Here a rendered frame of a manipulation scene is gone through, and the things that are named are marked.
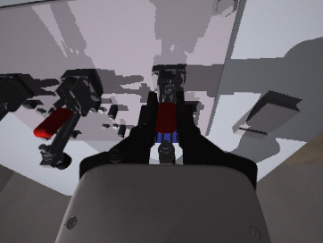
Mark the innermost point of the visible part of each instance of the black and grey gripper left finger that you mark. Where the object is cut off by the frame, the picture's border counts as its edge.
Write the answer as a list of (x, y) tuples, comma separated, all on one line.
[(136, 147)]

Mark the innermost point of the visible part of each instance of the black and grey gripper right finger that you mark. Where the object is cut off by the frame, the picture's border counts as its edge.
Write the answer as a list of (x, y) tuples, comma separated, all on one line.
[(198, 148)]

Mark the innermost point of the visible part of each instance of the blue rectangular block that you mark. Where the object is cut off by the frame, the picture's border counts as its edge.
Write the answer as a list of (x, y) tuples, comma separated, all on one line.
[(167, 137)]

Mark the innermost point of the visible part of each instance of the grey metal fixture plate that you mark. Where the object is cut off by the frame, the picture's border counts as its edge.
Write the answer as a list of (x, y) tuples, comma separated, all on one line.
[(121, 40)]

